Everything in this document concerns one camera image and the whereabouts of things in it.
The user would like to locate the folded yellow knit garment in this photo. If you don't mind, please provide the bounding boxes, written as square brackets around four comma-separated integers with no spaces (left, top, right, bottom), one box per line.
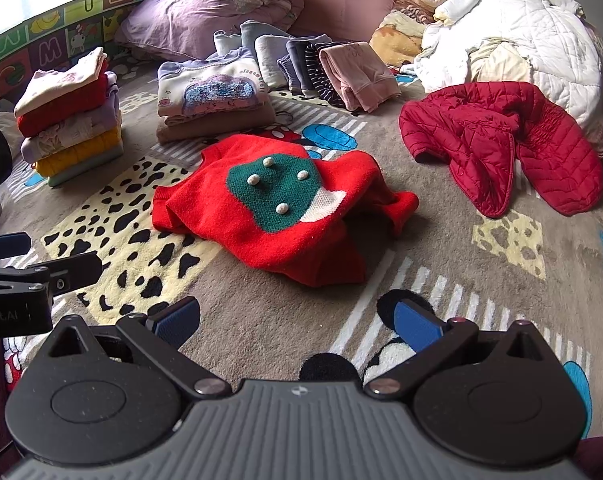
[34,127,123,179]

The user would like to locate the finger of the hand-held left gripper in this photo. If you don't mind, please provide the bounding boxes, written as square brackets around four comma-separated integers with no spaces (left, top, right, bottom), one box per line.
[0,232,33,265]
[0,252,104,296]

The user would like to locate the red quilted jacket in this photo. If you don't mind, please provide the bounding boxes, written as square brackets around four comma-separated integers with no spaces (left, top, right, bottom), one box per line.
[398,81,603,220]

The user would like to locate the printed cartoon blanket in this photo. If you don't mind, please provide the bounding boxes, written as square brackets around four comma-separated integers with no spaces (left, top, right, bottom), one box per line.
[0,45,603,461]

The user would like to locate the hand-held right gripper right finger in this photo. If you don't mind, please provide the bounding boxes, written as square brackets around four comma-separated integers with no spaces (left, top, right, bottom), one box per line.
[364,290,553,402]

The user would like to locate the folded pink pants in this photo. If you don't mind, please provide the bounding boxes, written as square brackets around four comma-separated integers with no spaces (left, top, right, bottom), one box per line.
[319,42,403,114]

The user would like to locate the folded lavender grey garment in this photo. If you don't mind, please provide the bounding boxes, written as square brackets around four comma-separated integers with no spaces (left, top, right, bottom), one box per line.
[238,19,293,61]

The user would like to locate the white cloth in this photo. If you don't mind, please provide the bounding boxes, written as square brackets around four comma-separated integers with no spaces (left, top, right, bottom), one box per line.
[0,109,28,137]

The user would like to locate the purple pillow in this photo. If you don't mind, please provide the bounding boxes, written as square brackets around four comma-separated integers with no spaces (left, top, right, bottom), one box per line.
[114,0,305,64]

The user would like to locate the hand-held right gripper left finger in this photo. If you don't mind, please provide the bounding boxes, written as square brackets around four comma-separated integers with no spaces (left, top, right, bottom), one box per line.
[44,296,233,402]

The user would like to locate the pink pillow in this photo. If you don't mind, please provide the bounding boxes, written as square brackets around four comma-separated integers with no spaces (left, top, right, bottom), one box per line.
[290,0,397,44]

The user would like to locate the folded tan garment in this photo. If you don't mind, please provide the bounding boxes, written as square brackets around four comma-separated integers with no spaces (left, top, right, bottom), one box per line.
[156,102,278,144]

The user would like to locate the folded lavender floral garment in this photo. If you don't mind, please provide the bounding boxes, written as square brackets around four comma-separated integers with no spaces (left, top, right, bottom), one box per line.
[20,72,123,164]

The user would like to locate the white quilted duvet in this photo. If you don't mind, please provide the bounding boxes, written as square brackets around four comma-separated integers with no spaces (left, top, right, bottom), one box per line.
[413,0,603,154]

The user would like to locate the folded whitish grey garment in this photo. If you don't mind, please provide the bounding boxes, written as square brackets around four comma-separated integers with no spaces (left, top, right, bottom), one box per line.
[214,30,243,59]

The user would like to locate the folded purple garment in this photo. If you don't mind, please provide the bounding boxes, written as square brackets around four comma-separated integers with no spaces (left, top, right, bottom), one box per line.
[276,35,333,97]

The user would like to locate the folded cream pink top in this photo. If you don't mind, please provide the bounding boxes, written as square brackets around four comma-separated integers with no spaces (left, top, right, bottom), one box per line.
[14,46,108,116]

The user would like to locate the colourful alphabet foam mat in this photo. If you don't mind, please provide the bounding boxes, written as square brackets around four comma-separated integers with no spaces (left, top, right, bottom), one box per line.
[0,0,158,107]

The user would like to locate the folded light grey garment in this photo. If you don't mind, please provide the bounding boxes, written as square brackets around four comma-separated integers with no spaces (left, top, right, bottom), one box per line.
[254,34,296,92]

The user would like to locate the red knit sweater green patch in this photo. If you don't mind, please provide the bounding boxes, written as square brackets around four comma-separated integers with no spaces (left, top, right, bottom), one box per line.
[152,133,420,289]

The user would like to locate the folded striped dark garment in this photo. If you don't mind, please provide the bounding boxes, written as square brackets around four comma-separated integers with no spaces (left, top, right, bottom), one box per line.
[301,42,348,107]

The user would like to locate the yellow printed fleece blanket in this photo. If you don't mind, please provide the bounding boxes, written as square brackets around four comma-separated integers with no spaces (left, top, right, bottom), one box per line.
[369,10,438,69]

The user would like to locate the cream sweatshirt with sequin print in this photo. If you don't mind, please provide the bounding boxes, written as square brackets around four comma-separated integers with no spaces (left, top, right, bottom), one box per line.
[156,46,270,121]

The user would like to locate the cream cloth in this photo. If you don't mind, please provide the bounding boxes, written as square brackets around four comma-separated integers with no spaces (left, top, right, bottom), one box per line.
[468,41,533,84]

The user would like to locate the folded mint garment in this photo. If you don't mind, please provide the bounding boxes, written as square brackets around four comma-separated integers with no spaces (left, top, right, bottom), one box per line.
[46,142,125,189]

